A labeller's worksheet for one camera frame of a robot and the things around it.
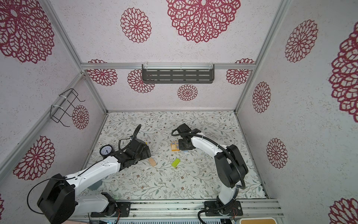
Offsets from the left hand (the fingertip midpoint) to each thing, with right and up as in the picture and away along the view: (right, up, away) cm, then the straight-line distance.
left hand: (144, 154), depth 87 cm
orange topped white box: (+59, -27, -21) cm, 68 cm away
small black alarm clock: (-27, +1, +6) cm, 28 cm away
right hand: (+25, +5, +4) cm, 26 cm away
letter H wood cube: (+19, +5, +11) cm, 22 cm away
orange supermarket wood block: (+19, 0, +10) cm, 21 cm away
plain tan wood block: (+5, -6, +3) cm, 8 cm away
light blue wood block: (+26, 0, +9) cm, 28 cm away
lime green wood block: (+19, -7, +3) cm, 21 cm away
